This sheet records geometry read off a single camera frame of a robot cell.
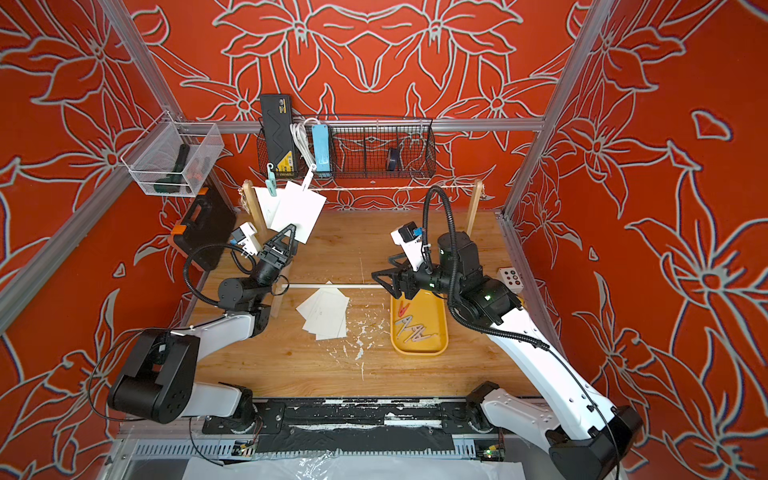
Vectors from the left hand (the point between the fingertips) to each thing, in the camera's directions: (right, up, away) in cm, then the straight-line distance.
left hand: (298, 230), depth 68 cm
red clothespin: (+26, -24, +24) cm, 43 cm away
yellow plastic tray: (+34, -24, +24) cm, 48 cm away
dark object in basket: (+24, +23, +25) cm, 41 cm away
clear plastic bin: (-46, +23, +23) cm, 56 cm away
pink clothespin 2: (+31, -29, +18) cm, 46 cm away
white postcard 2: (+3, -29, +22) cm, 37 cm away
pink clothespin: (+30, -31, +17) cm, 47 cm away
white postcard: (+2, -24, +25) cm, 34 cm away
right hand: (+18, -9, -5) cm, 21 cm away
